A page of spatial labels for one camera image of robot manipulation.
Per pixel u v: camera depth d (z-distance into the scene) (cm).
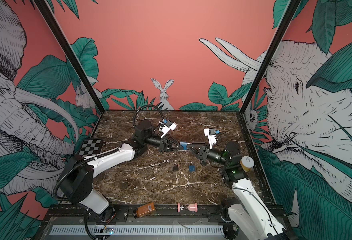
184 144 66
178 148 66
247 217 56
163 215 75
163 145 64
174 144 66
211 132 61
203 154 60
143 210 72
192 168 90
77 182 44
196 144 64
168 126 65
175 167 90
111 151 54
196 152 63
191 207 74
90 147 95
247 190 50
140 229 70
